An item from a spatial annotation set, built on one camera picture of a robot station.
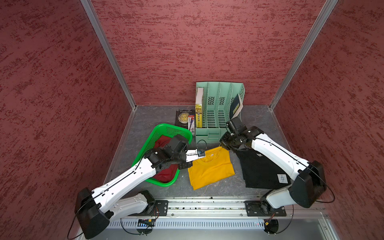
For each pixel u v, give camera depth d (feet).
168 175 2.73
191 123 3.48
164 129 3.21
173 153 1.80
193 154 2.03
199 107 2.85
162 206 2.44
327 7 2.33
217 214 2.39
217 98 3.52
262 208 2.15
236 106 3.38
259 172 2.80
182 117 3.63
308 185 1.35
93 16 2.42
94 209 1.24
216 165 2.77
